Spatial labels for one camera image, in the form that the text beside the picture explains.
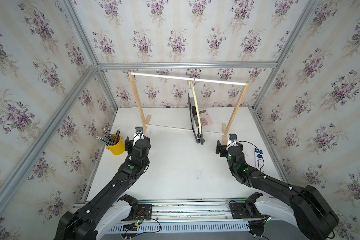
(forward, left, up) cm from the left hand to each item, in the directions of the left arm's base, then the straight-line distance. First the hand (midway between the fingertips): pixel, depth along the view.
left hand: (138, 137), depth 78 cm
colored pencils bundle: (+5, +21, -9) cm, 23 cm away
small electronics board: (-37, +1, -22) cm, 43 cm away
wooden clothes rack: (+16, -54, -16) cm, 59 cm away
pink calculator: (+29, -42, -18) cm, 54 cm away
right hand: (+2, -49, -6) cm, 50 cm away
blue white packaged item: (-4, -71, -18) cm, 73 cm away
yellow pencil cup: (0, +14, -11) cm, 18 cm away
